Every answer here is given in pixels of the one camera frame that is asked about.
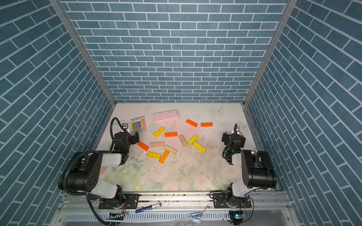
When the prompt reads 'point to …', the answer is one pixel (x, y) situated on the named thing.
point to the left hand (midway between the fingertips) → (132, 131)
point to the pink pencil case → (161, 117)
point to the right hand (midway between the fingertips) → (235, 134)
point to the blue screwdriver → (146, 208)
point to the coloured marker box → (138, 124)
